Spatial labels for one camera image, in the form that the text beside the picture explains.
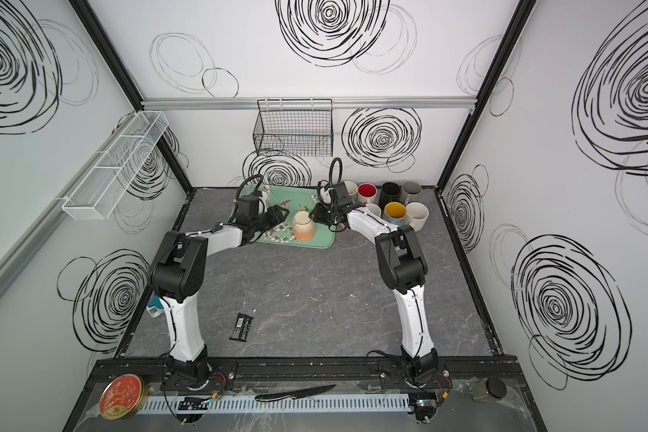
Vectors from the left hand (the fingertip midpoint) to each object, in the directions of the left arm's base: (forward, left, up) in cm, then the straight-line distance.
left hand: (285, 213), depth 101 cm
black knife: (-56, -9, -8) cm, 57 cm away
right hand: (-1, -10, +1) cm, 10 cm away
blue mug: (+3, -42, -1) cm, 42 cm away
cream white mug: (+12, -32, 0) cm, 34 cm away
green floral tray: (-12, +13, +13) cm, 22 cm away
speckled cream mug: (+2, -50, 0) cm, 50 cm away
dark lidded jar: (-54, -58, +2) cm, 79 cm away
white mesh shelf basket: (-13, +47, +24) cm, 54 cm away
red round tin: (-58, +35, -6) cm, 68 cm away
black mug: (+11, -41, +2) cm, 42 cm away
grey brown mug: (+11, -49, +2) cm, 50 cm away
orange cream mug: (-6, -7, 0) cm, 9 cm away
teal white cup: (-36, +35, -4) cm, 50 cm away
